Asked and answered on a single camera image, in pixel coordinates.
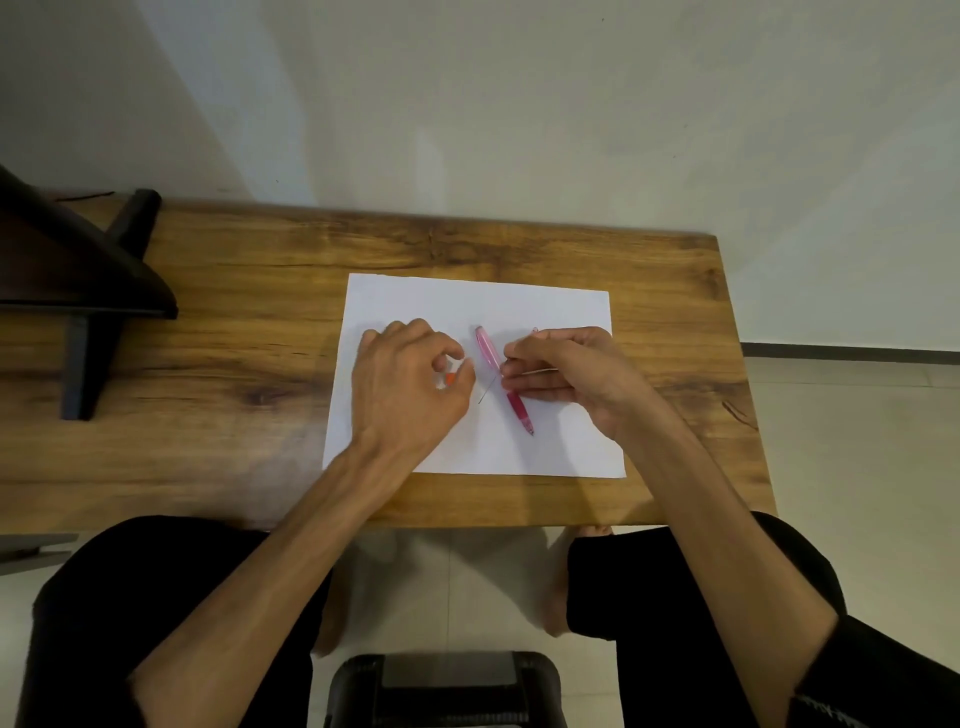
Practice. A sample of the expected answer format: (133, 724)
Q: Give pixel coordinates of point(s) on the person's left hand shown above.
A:
(397, 405)

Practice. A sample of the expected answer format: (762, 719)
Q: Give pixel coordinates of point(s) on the person's right hand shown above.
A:
(592, 367)

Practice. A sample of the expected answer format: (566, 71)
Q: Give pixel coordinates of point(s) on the pink mechanical pencil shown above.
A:
(487, 349)

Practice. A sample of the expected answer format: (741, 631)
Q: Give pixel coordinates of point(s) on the white paper sheet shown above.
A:
(420, 300)

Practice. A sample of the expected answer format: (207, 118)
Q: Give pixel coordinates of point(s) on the person's right forearm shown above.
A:
(720, 540)

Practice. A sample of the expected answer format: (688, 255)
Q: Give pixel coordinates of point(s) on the person's left forearm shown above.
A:
(255, 585)

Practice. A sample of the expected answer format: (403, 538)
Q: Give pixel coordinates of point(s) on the person's right trouser leg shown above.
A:
(630, 592)

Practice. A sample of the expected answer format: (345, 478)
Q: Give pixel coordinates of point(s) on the person's trouser leg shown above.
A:
(97, 585)
(630, 592)

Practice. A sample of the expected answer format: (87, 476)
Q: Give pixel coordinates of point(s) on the person's left foot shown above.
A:
(330, 630)

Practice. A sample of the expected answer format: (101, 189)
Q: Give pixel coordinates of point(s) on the person's foot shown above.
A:
(556, 607)
(330, 630)

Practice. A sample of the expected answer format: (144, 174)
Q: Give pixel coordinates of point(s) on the person's right foot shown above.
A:
(556, 607)

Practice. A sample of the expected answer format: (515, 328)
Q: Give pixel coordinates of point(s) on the person's left trouser leg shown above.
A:
(97, 585)

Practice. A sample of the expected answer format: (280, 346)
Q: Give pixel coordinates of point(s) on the dark skirting board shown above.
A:
(847, 354)

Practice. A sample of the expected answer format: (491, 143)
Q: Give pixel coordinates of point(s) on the black stool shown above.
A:
(360, 690)

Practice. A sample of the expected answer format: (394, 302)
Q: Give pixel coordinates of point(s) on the black television stand leg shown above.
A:
(79, 367)

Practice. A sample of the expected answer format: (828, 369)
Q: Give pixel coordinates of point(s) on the black flat screen television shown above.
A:
(52, 255)

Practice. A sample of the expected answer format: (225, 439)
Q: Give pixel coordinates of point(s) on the grey metal bar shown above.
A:
(30, 555)

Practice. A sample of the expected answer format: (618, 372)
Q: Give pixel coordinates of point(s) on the black right shirt sleeve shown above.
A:
(877, 675)

